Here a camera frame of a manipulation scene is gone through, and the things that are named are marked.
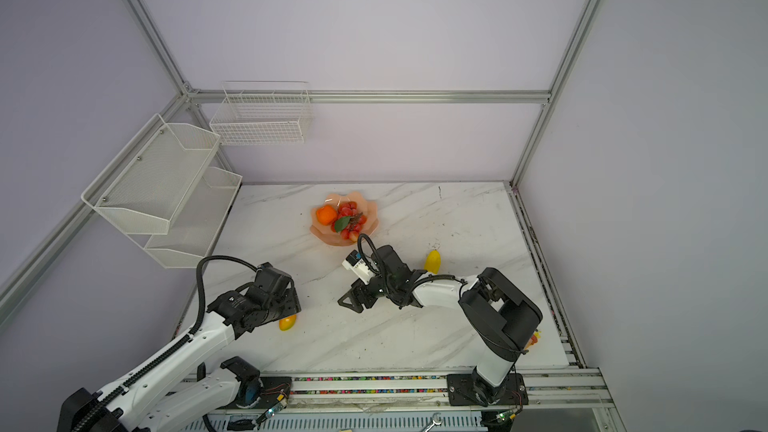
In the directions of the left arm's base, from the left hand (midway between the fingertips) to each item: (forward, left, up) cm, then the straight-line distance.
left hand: (286, 306), depth 81 cm
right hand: (+3, -16, +1) cm, 17 cm away
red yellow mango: (-3, 0, -4) cm, 5 cm away
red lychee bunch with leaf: (+29, -15, +1) cm, 33 cm away
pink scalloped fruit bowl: (+27, -6, -4) cm, 28 cm away
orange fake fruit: (+33, -6, +1) cm, 33 cm away
